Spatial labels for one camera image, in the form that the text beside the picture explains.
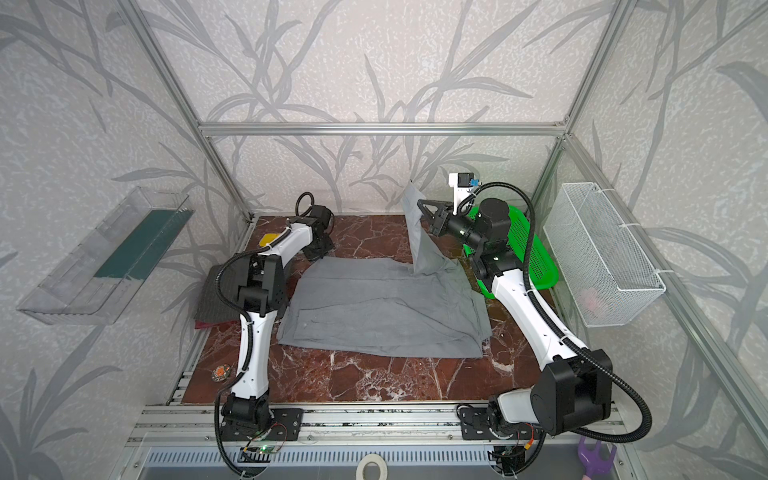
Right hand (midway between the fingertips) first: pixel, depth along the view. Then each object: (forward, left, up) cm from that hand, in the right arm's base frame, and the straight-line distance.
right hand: (420, 195), depth 70 cm
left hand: (+16, +32, -37) cm, 51 cm away
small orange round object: (-30, +55, -39) cm, 74 cm away
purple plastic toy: (-49, -40, -38) cm, 74 cm away
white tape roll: (-49, +12, -38) cm, 63 cm away
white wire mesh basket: (-19, -38, -4) cm, 43 cm away
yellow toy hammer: (+20, +57, -40) cm, 73 cm away
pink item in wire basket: (-17, -42, -20) cm, 50 cm away
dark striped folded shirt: (-11, +64, -35) cm, 74 cm away
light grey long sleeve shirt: (-9, -1, -39) cm, 40 cm away
